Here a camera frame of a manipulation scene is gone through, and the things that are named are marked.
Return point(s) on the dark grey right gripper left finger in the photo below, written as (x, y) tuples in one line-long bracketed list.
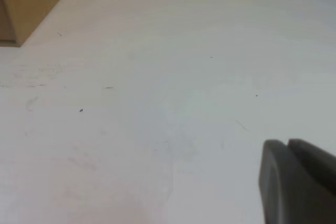
[(277, 207)]

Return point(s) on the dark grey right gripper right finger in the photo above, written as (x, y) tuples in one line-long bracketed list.
[(311, 172)]

